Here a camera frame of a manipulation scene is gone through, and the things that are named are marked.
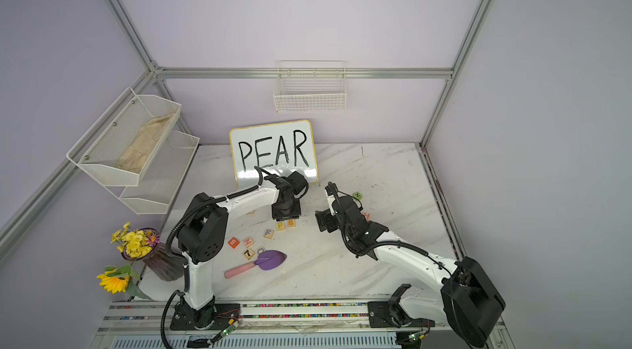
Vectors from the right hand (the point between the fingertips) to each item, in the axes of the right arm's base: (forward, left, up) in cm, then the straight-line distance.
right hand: (324, 208), depth 83 cm
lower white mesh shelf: (+14, +63, -1) cm, 65 cm away
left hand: (+2, +13, -10) cm, 17 cm away
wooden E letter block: (+1, +13, -12) cm, 18 cm away
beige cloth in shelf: (+9, +59, +18) cm, 63 cm away
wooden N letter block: (-6, +28, -12) cm, 31 cm away
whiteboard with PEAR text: (+30, +14, +1) cm, 33 cm away
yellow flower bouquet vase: (-16, +49, +11) cm, 52 cm away
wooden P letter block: (-1, +17, -11) cm, 20 cm away
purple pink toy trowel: (-13, +21, -11) cm, 27 cm away
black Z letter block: (-11, +27, -12) cm, 32 cm away
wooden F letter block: (-3, +21, -12) cm, 25 cm away
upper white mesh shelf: (+11, +63, +21) cm, 67 cm away
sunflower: (-24, +52, +10) cm, 58 cm away
